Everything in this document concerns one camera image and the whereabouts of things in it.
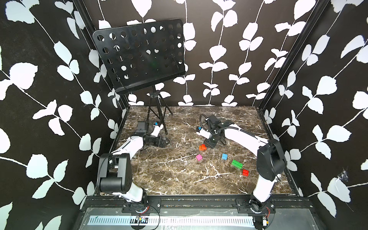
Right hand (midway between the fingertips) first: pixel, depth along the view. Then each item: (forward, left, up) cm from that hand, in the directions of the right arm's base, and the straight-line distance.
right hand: (207, 139), depth 90 cm
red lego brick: (-19, -22, -7) cm, 30 cm away
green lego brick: (-13, -19, -8) cm, 24 cm away
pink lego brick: (-9, +5, -7) cm, 13 cm away
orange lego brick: (-3, +3, -6) cm, 7 cm away
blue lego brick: (-8, -12, -8) cm, 16 cm away
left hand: (+1, +28, 0) cm, 28 cm away
